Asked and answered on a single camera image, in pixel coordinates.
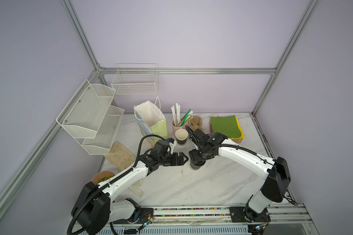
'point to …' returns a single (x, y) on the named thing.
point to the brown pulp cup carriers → (195, 122)
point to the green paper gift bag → (151, 121)
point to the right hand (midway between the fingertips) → (195, 157)
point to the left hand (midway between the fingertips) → (181, 160)
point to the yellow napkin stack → (242, 134)
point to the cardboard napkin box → (234, 140)
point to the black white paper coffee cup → (196, 165)
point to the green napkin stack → (227, 125)
